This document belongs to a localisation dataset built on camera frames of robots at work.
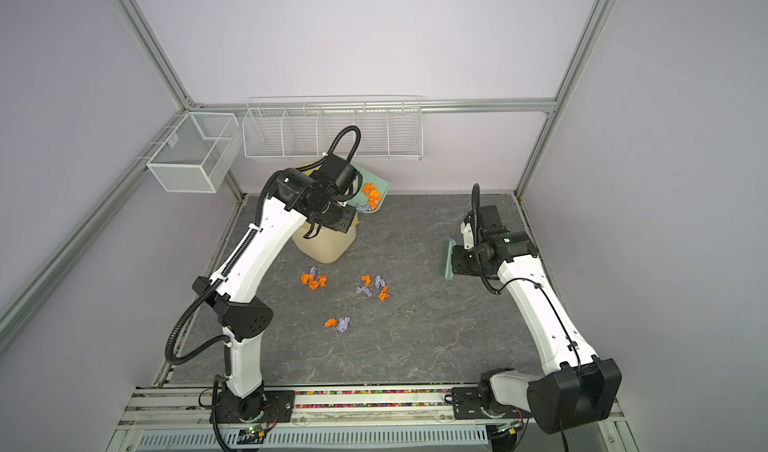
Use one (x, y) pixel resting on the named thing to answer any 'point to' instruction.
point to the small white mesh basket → (199, 154)
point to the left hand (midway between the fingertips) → (342, 223)
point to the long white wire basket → (388, 127)
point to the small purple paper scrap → (313, 270)
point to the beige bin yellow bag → (329, 245)
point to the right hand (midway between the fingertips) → (461, 265)
